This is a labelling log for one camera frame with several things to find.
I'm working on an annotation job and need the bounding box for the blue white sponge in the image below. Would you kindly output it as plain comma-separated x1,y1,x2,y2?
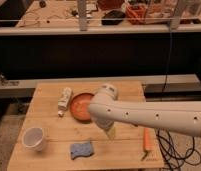
70,141,94,160

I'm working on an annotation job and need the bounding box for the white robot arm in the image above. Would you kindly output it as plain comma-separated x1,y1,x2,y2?
88,84,201,138

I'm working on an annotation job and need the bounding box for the orange carrot toy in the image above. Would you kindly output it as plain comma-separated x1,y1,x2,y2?
141,128,151,160

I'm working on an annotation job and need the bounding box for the orange bowl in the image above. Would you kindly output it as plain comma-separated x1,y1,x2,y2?
70,93,93,122

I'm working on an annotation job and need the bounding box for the white lotion tube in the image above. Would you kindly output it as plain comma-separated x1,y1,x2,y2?
58,87,72,117

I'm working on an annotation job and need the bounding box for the white cup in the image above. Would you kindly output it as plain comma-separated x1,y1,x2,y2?
22,127,46,152

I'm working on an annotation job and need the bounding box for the black bag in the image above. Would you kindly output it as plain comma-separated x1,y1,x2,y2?
101,10,125,25

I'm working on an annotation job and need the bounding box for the orange basket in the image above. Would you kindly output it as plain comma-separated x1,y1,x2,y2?
125,4,146,25

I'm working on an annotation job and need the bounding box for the grey metal clamp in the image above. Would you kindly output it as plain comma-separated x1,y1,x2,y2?
0,73,19,86

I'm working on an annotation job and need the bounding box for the black cable bundle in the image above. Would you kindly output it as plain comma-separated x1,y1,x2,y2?
155,128,201,171

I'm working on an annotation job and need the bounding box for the grey metal post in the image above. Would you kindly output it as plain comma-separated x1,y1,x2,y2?
77,0,87,31

